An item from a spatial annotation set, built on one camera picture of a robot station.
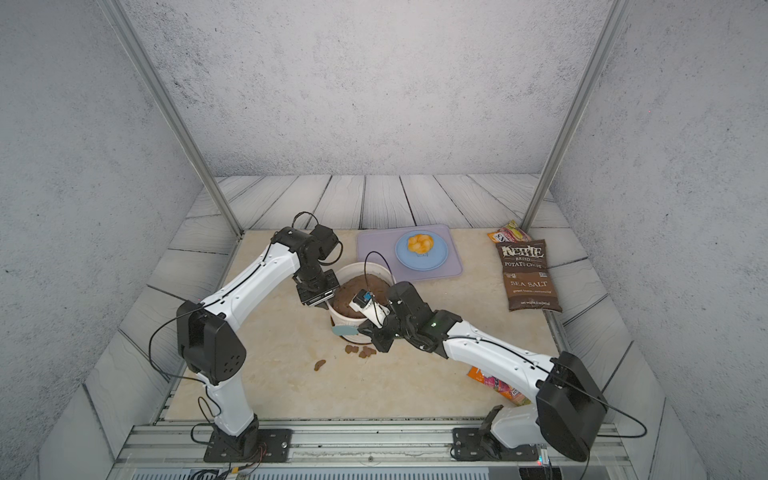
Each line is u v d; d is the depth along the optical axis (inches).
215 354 18.5
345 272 35.0
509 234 45.4
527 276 41.2
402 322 25.4
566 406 15.9
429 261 43.3
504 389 31.2
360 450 28.6
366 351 34.9
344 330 30.2
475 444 28.6
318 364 34.1
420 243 44.2
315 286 27.9
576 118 34.6
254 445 26.8
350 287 36.0
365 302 25.9
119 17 27.7
